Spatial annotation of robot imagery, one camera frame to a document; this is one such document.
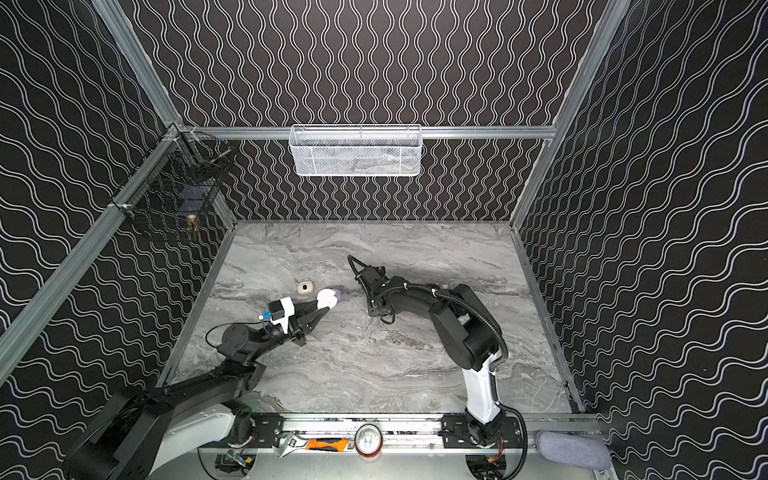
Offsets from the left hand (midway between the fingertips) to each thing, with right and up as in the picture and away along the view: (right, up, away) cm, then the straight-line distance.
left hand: (330, 307), depth 70 cm
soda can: (+9, -27, -6) cm, 30 cm away
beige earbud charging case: (-14, +1, +30) cm, 34 cm away
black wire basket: (-52, +33, +24) cm, 67 cm away
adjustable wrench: (-11, -33, +2) cm, 35 cm away
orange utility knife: (+1, -34, +2) cm, 34 cm away
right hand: (+13, -5, +28) cm, 31 cm away
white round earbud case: (-1, +2, +1) cm, 2 cm away
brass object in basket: (-41, +21, +13) cm, 48 cm away
